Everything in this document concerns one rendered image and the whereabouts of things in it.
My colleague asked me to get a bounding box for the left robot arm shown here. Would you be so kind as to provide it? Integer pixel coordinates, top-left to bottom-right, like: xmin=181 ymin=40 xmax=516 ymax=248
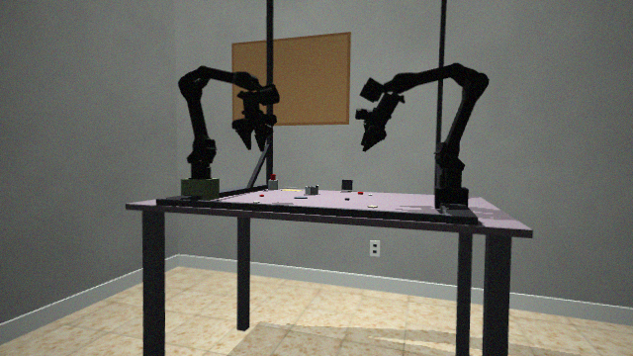
xmin=355 ymin=63 xmax=489 ymax=189

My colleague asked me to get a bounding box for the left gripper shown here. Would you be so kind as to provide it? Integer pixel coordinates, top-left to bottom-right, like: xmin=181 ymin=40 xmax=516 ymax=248
xmin=361 ymin=106 xmax=392 ymax=151

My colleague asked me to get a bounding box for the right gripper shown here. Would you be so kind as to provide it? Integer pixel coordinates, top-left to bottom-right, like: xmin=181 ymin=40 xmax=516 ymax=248
xmin=231 ymin=106 xmax=273 ymax=152

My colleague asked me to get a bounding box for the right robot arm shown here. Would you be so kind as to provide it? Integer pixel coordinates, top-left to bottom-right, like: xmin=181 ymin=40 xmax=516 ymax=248
xmin=178 ymin=66 xmax=280 ymax=180

